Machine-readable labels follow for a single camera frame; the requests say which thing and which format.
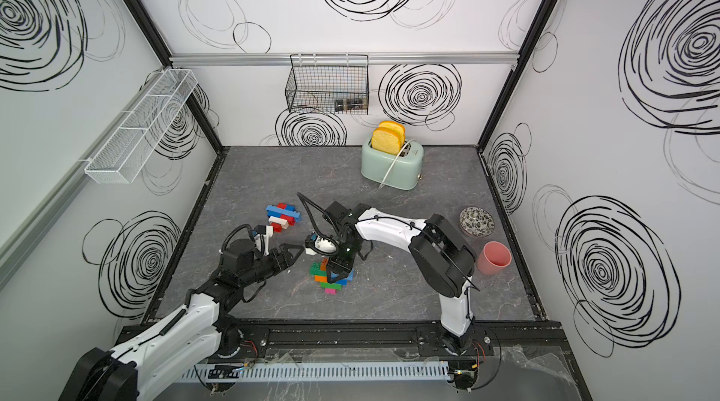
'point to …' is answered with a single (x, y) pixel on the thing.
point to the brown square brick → (324, 261)
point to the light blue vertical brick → (350, 278)
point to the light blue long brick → (277, 212)
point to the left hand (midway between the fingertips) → (298, 253)
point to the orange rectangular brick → (321, 278)
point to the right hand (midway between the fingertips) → (334, 273)
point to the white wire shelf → (142, 126)
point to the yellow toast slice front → (386, 141)
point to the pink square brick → (329, 290)
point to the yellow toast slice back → (387, 124)
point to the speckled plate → (476, 222)
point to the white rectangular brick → (278, 220)
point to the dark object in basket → (341, 105)
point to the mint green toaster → (406, 172)
